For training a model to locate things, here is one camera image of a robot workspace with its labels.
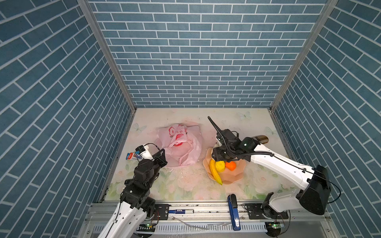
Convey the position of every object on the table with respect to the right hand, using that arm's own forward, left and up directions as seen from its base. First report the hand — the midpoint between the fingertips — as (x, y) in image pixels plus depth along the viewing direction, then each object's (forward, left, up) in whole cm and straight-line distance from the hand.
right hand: (215, 155), depth 78 cm
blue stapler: (-20, -10, -12) cm, 25 cm away
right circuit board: (-27, -30, -17) cm, 44 cm away
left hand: (-1, +24, +5) cm, 24 cm away
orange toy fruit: (-1, -10, -9) cm, 14 cm away
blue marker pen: (-25, +16, -14) cm, 32 cm away
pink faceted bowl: (-6, -8, -14) cm, 18 cm away
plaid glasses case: (+21, -32, -12) cm, 40 cm away
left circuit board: (-33, +32, -18) cm, 49 cm away
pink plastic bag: (+14, +21, -12) cm, 28 cm away
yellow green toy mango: (-5, 0, -9) cm, 10 cm away
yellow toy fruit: (-1, -4, -9) cm, 10 cm away
